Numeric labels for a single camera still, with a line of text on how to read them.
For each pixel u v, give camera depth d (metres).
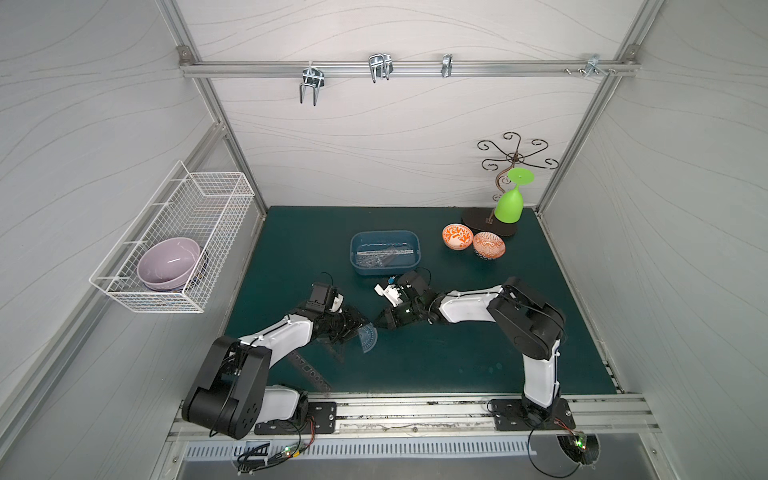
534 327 0.50
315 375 0.80
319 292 0.72
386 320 0.80
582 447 0.71
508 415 0.74
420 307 0.75
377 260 1.04
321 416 0.73
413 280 0.74
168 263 0.61
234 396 0.42
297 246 1.06
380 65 0.76
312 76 0.78
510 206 0.89
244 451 0.70
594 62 0.77
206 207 0.78
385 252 1.07
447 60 0.72
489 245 1.08
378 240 1.07
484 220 1.15
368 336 0.88
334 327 0.75
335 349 0.84
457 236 1.11
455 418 0.75
